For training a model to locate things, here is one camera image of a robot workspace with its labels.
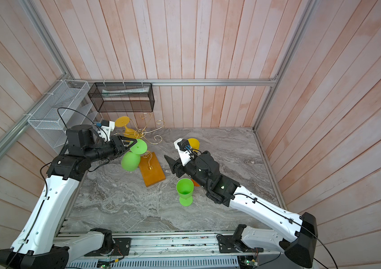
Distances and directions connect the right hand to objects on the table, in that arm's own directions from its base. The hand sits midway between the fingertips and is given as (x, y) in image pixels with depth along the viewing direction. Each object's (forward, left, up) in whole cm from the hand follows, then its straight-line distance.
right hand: (171, 151), depth 65 cm
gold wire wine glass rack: (+12, +17, -32) cm, 38 cm away
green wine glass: (0, +19, -8) cm, 20 cm away
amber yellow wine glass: (+19, +26, -2) cm, 32 cm away
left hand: (+2, +14, +1) cm, 14 cm away
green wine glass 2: (-4, -5, -24) cm, 25 cm away
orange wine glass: (-5, -10, -19) cm, 22 cm away
